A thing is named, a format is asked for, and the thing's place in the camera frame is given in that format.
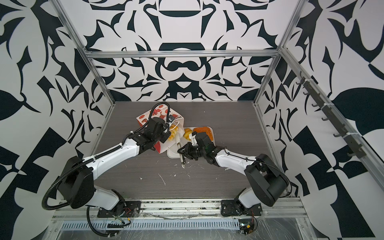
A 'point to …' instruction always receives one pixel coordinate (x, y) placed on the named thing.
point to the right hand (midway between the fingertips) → (178, 151)
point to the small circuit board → (246, 229)
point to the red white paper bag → (176, 125)
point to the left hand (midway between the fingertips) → (165, 124)
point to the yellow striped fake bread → (187, 131)
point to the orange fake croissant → (205, 129)
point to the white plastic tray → (173, 152)
